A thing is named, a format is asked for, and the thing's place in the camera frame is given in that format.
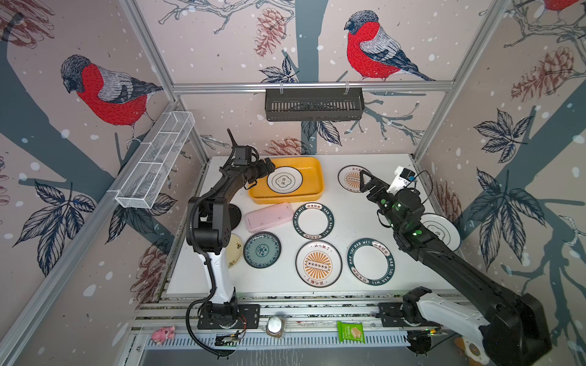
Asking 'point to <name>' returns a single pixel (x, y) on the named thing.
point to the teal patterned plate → (262, 249)
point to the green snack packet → (352, 332)
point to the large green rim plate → (371, 261)
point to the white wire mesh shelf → (141, 190)
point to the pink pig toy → (162, 333)
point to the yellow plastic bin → (312, 184)
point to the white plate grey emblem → (284, 180)
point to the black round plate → (235, 216)
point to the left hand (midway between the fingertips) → (267, 167)
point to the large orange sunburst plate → (319, 264)
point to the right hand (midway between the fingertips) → (365, 177)
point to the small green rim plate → (313, 220)
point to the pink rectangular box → (268, 217)
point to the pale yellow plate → (233, 251)
